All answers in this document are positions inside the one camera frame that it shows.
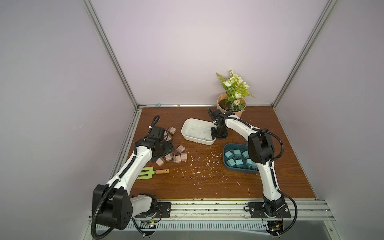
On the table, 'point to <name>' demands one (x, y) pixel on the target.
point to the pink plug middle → (181, 149)
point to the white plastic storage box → (198, 131)
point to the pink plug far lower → (169, 137)
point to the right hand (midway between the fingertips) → (214, 136)
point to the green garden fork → (151, 172)
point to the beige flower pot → (237, 106)
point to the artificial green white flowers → (237, 91)
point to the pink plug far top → (172, 130)
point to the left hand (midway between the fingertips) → (169, 149)
